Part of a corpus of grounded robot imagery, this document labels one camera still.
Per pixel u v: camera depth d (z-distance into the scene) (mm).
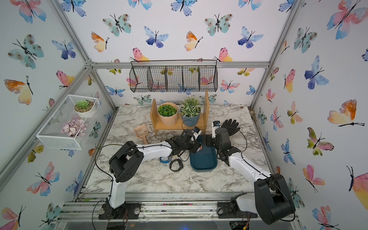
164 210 754
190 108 887
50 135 634
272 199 413
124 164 509
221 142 657
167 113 919
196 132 824
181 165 863
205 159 911
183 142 740
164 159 923
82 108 713
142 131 1051
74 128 626
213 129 771
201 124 1008
